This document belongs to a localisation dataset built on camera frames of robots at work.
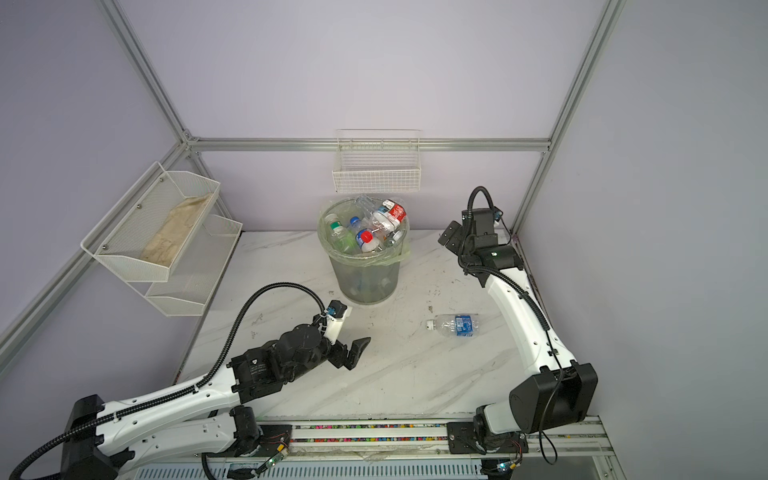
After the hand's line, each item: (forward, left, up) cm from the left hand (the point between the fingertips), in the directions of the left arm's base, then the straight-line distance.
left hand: (353, 332), depth 73 cm
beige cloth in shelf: (+17, +49, +12) cm, 53 cm away
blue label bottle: (+9, -29, -13) cm, 33 cm away
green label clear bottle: (+28, +5, +4) cm, 29 cm away
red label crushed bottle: (+28, -9, +13) cm, 32 cm away
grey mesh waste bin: (+19, -2, -6) cm, 20 cm away
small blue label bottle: (+21, -3, +12) cm, 24 cm away
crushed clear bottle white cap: (+35, -3, +11) cm, 37 cm away
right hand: (+22, -25, +10) cm, 35 cm away
